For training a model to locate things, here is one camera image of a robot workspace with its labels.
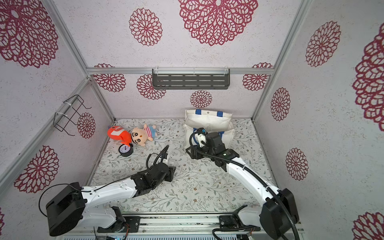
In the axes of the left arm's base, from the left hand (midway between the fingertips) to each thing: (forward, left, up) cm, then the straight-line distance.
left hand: (172, 168), depth 85 cm
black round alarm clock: (+15, +33, -6) cm, 37 cm away
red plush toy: (+26, +40, -1) cm, 48 cm away
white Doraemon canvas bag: (+29, -25, +7) cm, 39 cm away
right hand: (+6, -11, +13) cm, 18 cm away
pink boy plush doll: (+23, +24, -1) cm, 33 cm away
